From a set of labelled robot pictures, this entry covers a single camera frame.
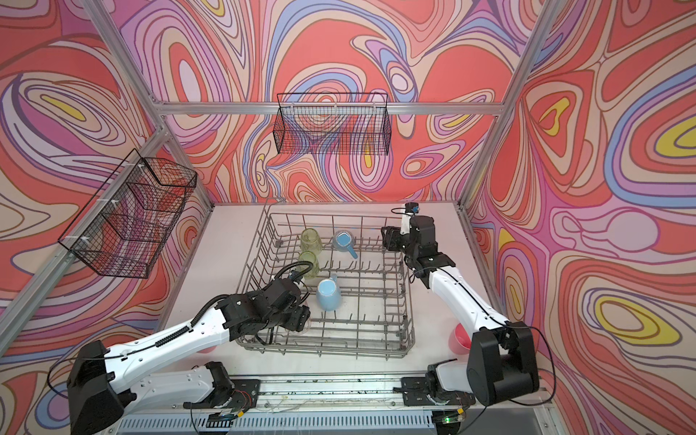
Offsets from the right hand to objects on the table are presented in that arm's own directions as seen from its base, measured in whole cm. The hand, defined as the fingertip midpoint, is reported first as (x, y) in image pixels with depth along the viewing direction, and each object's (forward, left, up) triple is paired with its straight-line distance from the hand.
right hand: (390, 234), depth 85 cm
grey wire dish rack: (-15, +10, -16) cm, 25 cm away
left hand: (-21, +27, -8) cm, 35 cm away
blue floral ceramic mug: (0, +15, -3) cm, 16 cm away
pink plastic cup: (-28, -20, -19) cm, 39 cm away
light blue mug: (-18, +20, -5) cm, 27 cm away
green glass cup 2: (-3, +27, -6) cm, 28 cm away
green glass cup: (+4, +27, -7) cm, 28 cm away
